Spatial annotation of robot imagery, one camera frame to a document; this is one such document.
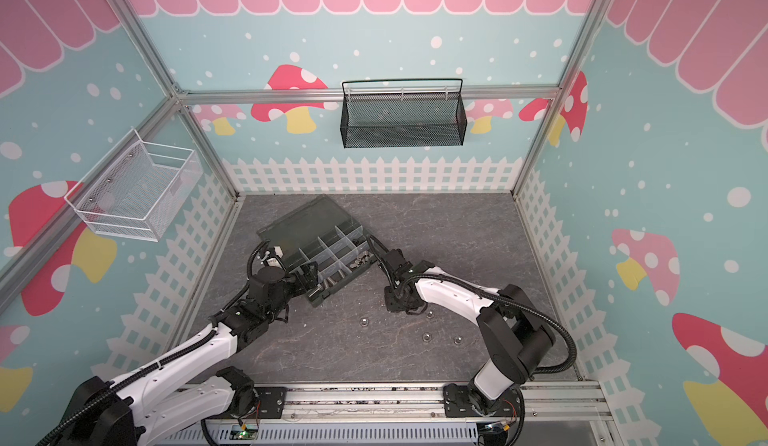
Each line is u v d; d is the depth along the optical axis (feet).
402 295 2.04
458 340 2.73
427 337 2.78
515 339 1.45
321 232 3.60
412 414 2.43
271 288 2.07
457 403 2.43
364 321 2.85
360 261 3.27
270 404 2.44
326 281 3.09
